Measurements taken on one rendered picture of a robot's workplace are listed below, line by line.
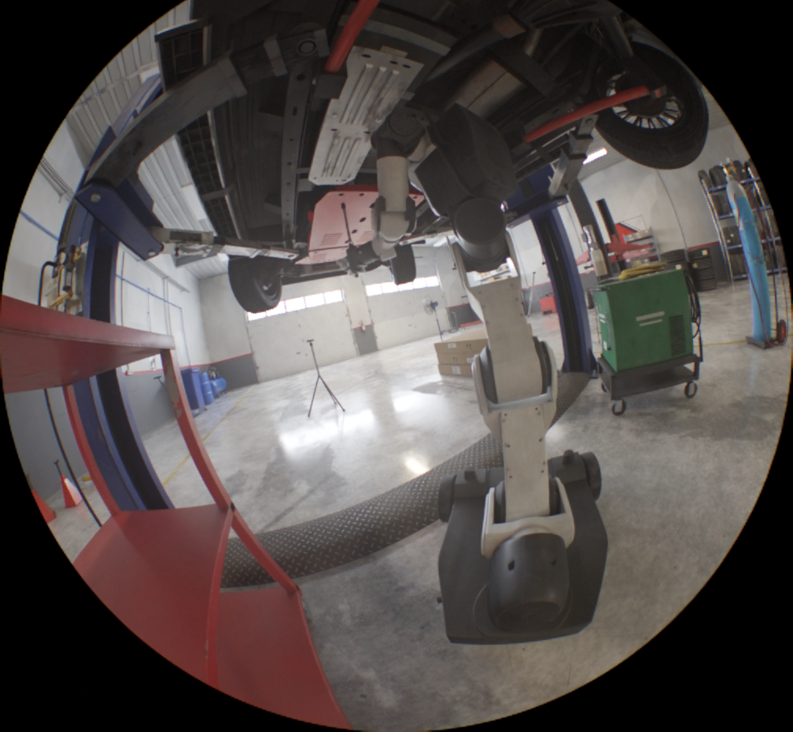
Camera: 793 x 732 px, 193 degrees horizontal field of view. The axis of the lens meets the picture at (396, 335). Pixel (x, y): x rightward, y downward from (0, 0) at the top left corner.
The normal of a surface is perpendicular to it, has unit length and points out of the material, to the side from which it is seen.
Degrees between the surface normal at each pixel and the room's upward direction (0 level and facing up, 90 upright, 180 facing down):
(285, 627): 0
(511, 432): 62
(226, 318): 90
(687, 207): 90
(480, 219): 85
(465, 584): 0
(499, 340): 46
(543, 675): 0
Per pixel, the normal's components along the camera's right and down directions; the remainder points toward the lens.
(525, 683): -0.24, -0.97
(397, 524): -0.05, -0.92
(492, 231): -0.37, 0.04
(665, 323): -0.60, 0.09
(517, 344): -0.42, -0.61
